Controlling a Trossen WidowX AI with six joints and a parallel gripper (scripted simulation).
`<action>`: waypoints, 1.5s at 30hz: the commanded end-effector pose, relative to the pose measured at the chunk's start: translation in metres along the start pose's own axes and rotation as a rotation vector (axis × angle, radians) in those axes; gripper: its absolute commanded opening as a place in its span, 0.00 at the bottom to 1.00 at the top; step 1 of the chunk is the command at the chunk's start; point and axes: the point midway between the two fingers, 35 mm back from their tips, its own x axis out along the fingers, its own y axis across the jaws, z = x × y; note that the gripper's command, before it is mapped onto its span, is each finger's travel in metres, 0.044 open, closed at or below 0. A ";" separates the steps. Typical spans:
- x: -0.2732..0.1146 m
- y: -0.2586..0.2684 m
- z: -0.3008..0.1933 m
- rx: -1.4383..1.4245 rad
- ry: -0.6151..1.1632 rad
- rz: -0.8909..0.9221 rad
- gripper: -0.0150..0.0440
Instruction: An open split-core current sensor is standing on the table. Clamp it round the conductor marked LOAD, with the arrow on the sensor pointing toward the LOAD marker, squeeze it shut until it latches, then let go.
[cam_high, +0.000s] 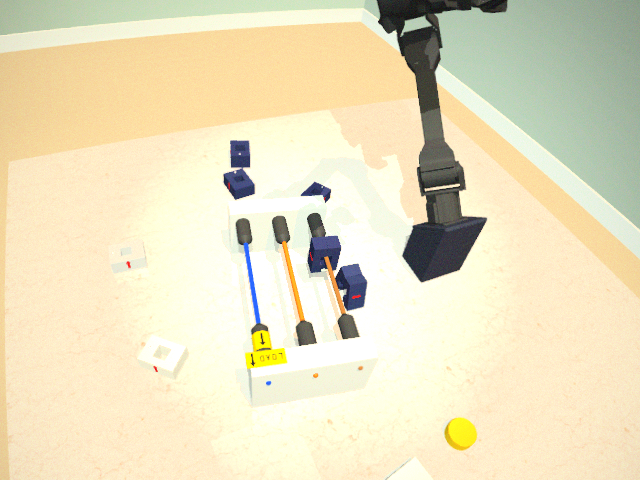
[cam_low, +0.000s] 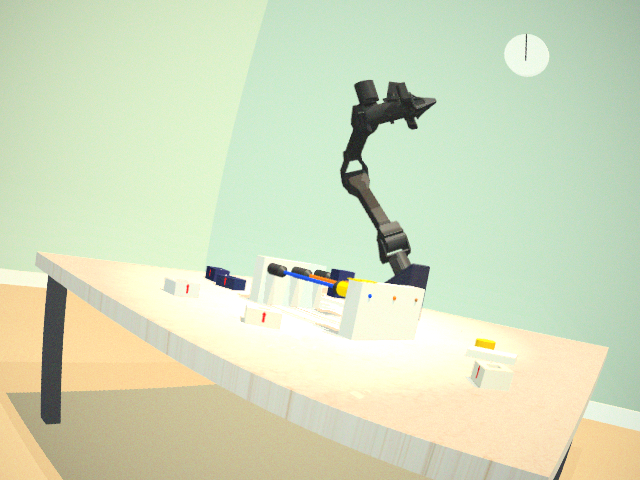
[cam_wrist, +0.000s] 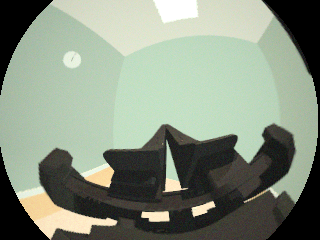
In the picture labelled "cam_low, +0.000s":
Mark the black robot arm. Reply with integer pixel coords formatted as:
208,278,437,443
340,80,412,274

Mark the yellow cylinder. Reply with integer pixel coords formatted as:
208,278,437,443
474,338,496,350

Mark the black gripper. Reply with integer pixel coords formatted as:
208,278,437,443
381,82,437,130

